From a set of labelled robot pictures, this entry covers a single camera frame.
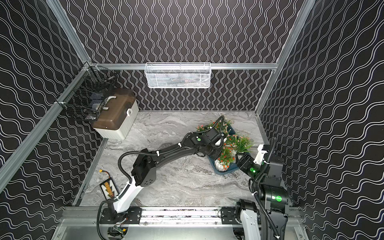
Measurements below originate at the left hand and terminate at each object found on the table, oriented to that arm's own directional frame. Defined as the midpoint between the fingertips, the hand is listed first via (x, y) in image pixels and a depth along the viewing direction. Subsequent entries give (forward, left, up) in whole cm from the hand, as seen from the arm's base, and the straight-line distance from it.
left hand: (219, 151), depth 85 cm
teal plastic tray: (-5, -9, -9) cm, 13 cm away
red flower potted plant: (-4, -3, +1) cm, 5 cm away
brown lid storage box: (+18, +64, +7) cm, 67 cm away
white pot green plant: (+5, -13, +1) cm, 14 cm away
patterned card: (-22, +60, -12) cm, 64 cm away
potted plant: (+15, -5, +2) cm, 16 cm away
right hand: (-10, -7, +14) cm, 18 cm away
